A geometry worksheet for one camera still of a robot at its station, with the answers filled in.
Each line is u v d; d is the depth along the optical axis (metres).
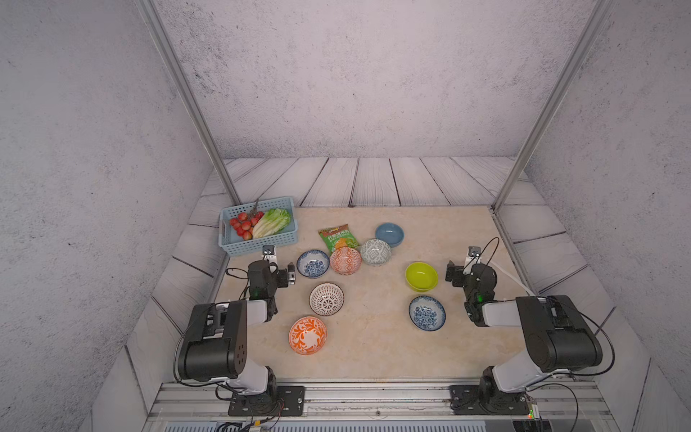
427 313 0.89
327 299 0.91
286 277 0.87
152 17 0.70
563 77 0.83
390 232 1.09
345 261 1.02
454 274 0.87
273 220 1.08
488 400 0.66
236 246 1.01
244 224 1.09
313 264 1.02
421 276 0.96
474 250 0.82
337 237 1.06
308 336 0.84
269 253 0.82
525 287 0.97
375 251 1.05
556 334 0.46
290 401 0.73
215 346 0.44
